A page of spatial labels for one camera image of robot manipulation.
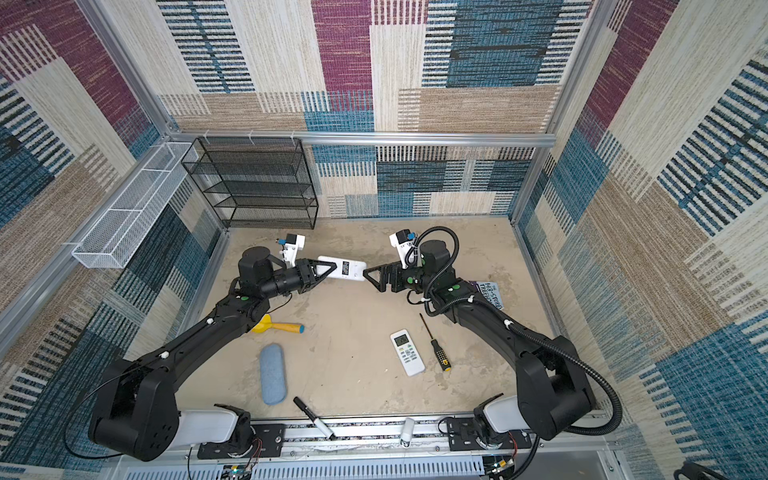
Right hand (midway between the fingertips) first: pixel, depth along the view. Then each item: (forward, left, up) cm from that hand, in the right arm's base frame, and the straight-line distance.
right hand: (376, 274), depth 79 cm
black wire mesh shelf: (+45, +44, -4) cm, 63 cm away
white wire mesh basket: (+2, +61, +13) cm, 62 cm away
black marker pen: (-32, +14, -20) cm, 40 cm away
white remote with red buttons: (+1, +8, +1) cm, 8 cm away
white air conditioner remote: (-14, -8, -20) cm, 25 cm away
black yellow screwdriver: (-16, -17, -18) cm, 30 cm away
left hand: (+1, +10, +4) cm, 11 cm away
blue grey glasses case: (-19, +28, -18) cm, 39 cm away
